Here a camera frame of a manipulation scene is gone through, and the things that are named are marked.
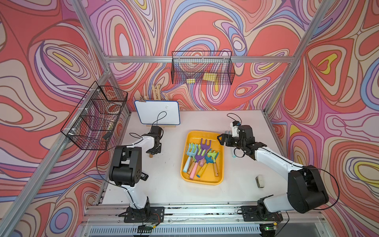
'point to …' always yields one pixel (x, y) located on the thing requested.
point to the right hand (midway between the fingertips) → (223, 141)
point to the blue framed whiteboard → (158, 112)
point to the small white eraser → (260, 181)
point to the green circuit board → (145, 228)
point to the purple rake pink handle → (199, 157)
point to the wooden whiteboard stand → (162, 125)
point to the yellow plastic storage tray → (213, 174)
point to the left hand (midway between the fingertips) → (153, 150)
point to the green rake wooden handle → (150, 155)
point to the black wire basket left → (90, 125)
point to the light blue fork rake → (190, 153)
